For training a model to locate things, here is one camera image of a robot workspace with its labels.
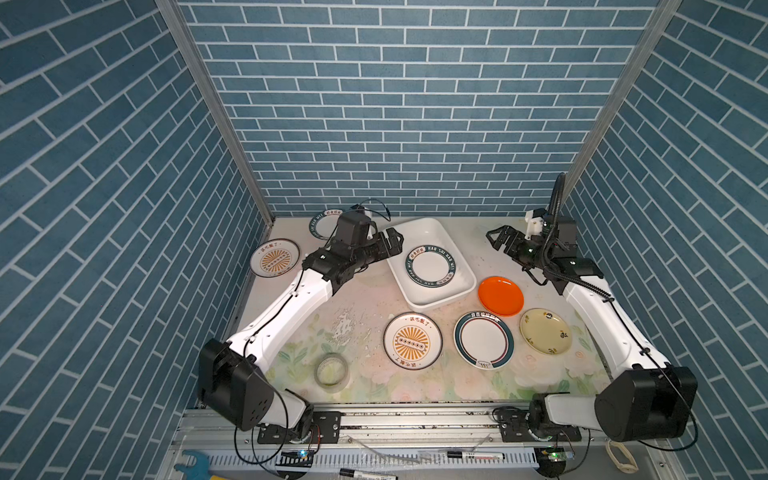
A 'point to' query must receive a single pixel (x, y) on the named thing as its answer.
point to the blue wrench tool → (199, 471)
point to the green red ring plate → (484, 340)
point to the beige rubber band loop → (624, 467)
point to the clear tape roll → (331, 372)
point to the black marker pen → (366, 475)
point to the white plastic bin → (422, 231)
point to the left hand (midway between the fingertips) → (393, 242)
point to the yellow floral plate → (545, 331)
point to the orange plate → (500, 296)
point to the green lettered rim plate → (430, 266)
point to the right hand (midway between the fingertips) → (496, 236)
